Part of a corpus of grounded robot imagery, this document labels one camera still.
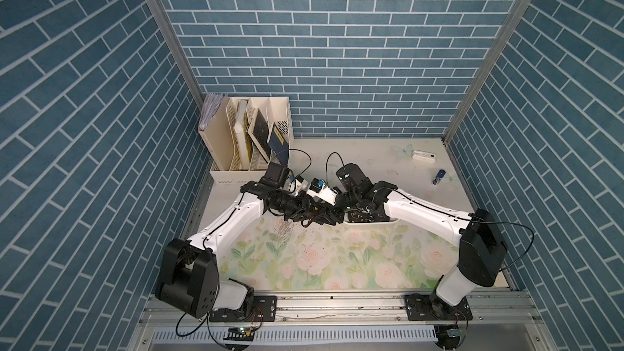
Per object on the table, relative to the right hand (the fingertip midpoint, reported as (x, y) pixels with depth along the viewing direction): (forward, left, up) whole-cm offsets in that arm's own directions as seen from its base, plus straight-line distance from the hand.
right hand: (319, 209), depth 79 cm
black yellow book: (+33, +28, +2) cm, 44 cm away
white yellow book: (+25, +31, +10) cm, 41 cm away
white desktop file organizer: (+45, +23, +5) cm, 51 cm away
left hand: (-2, -2, +1) cm, 3 cm away
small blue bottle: (+25, -48, -8) cm, 54 cm away
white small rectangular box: (+40, -45, -14) cm, 62 cm away
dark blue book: (+34, +21, -6) cm, 40 cm away
